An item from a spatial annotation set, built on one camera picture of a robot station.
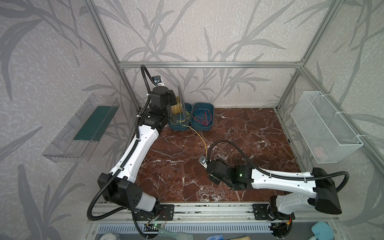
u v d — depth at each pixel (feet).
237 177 1.70
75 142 2.08
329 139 1.99
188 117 3.77
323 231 2.29
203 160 2.09
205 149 3.20
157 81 1.96
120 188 1.29
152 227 2.35
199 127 3.42
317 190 1.32
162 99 1.70
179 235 2.19
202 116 3.73
